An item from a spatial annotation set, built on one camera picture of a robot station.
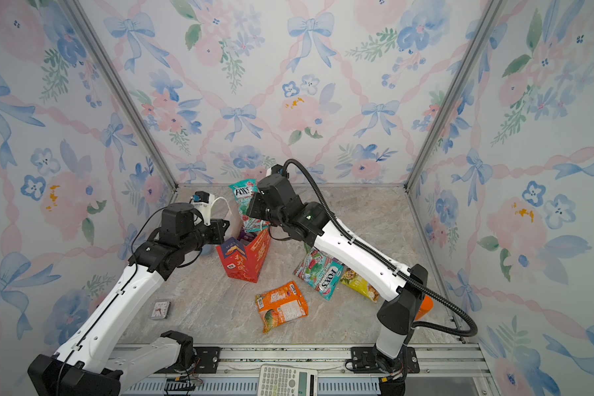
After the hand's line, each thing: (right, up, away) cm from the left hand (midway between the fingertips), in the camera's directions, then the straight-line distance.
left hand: (229, 220), depth 75 cm
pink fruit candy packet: (+29, -19, +15) cm, 38 cm away
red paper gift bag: (+3, -16, +9) cm, 19 cm away
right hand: (+7, +6, -6) cm, 11 cm away
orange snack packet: (+15, -29, +7) cm, 33 cm away
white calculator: (+18, -46, -4) cm, 49 cm away
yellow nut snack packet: (+40, -21, +15) cm, 48 cm away
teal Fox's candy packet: (+5, +9, -2) cm, 10 cm away
